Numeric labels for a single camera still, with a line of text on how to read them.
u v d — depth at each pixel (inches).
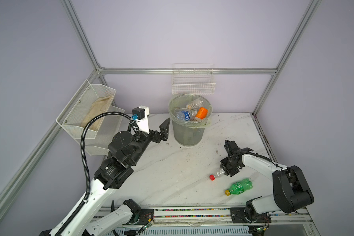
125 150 15.4
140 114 17.0
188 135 35.8
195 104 34.7
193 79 37.4
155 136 19.3
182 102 38.2
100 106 32.8
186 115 32.2
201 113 34.5
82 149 15.4
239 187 30.7
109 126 28.2
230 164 29.9
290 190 17.2
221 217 29.4
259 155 22.6
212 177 32.5
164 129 19.1
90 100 34.2
